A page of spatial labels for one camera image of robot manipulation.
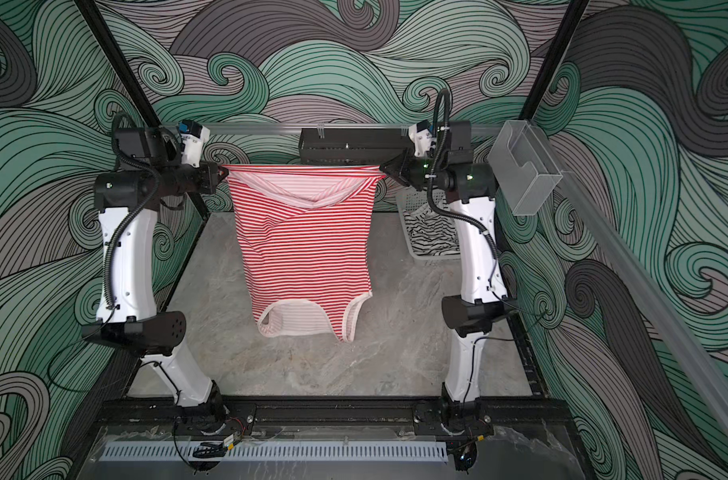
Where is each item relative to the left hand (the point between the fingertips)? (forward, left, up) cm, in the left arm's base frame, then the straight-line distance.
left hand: (223, 166), depth 69 cm
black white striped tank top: (+17, -61, -41) cm, 75 cm away
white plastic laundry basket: (+31, -53, -37) cm, 72 cm away
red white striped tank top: (-7, -19, -15) cm, 25 cm away
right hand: (0, -38, +2) cm, 38 cm away
